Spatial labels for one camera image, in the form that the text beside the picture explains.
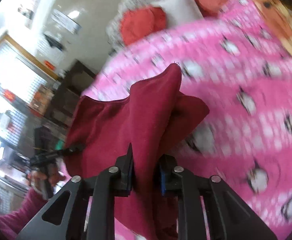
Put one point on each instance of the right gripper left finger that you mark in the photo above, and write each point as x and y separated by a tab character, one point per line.
84	208

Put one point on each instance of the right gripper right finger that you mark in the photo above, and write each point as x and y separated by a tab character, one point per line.
207	207

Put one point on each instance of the dark red knit sweater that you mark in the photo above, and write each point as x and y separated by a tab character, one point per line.
152	120

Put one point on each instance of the person's left hand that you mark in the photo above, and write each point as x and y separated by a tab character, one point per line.
36	178

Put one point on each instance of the dark wooden desk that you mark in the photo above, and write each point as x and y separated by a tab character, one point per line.
63	104

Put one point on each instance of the pink penguin blanket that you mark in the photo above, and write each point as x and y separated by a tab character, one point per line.
239	69

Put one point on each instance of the window with blinds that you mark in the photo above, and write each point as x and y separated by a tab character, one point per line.
20	79

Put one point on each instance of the left red heart pillow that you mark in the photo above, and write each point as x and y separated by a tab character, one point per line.
140	23

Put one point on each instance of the floral grey headboard cushion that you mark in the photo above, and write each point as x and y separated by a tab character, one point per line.
112	29

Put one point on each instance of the white square pillow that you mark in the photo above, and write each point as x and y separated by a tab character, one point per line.
179	12

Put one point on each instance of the orange cartoon blanket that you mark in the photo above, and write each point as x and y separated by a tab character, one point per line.
278	18

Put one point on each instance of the red paper wall decoration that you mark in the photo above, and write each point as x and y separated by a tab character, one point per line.
49	65

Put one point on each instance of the dark cloth hanging on wall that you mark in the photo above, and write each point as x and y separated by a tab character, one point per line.
53	43

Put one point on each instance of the wall calendar poster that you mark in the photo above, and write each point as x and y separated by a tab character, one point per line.
65	21

